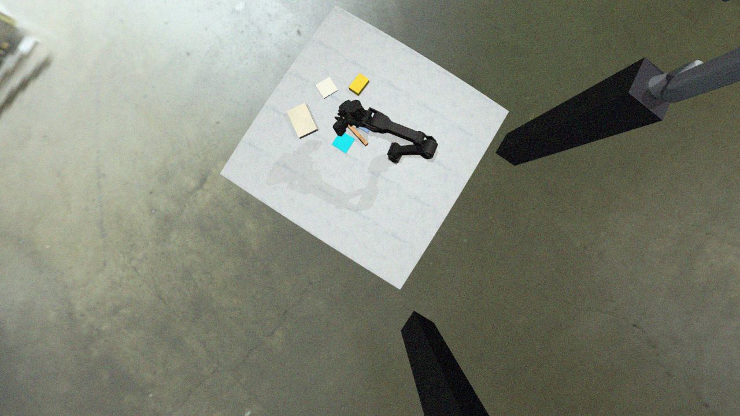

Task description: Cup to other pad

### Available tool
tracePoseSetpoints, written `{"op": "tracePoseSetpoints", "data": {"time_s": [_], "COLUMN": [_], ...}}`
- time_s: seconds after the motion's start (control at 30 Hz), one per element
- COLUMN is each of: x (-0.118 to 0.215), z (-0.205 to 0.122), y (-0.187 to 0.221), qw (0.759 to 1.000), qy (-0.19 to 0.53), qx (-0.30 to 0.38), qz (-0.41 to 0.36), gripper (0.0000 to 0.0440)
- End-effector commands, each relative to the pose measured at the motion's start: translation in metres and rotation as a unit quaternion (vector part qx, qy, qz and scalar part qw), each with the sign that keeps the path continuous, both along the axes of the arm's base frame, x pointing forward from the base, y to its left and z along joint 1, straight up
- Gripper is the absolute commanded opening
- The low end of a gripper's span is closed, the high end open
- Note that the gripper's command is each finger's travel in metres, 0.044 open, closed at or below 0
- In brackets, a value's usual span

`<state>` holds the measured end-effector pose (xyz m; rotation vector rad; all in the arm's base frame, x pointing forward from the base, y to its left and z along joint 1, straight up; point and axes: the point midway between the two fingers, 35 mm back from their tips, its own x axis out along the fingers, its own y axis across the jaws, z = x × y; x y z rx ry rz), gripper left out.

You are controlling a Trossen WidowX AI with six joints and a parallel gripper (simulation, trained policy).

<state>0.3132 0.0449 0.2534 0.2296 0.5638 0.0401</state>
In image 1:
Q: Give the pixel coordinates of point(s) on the tan wooden strip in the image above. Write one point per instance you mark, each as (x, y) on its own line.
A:
(364, 142)

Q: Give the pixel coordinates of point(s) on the yellow rectangular block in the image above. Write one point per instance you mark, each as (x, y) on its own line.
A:
(359, 84)

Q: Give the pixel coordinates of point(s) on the cream flat square pad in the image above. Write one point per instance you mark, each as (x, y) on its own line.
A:
(326, 87)

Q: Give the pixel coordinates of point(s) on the cream flat rectangular block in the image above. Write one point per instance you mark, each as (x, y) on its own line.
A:
(302, 121)

